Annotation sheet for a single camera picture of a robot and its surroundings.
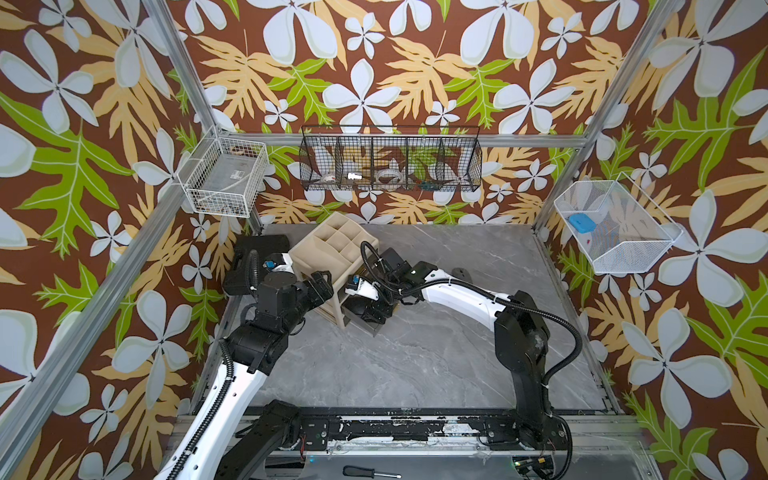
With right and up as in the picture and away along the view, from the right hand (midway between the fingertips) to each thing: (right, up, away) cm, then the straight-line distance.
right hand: (364, 303), depth 87 cm
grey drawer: (-3, 0, -5) cm, 6 cm away
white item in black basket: (-4, +41, +11) cm, 42 cm away
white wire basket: (-41, +37, -2) cm, 55 cm away
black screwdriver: (+2, -36, -19) cm, 41 cm away
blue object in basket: (+64, +24, -1) cm, 68 cm away
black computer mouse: (+33, +8, +17) cm, 38 cm away
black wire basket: (+8, +46, +10) cm, 48 cm away
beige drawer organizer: (-7, +16, -9) cm, 19 cm away
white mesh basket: (+71, +23, -3) cm, 75 cm away
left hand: (-10, +9, -15) cm, 20 cm away
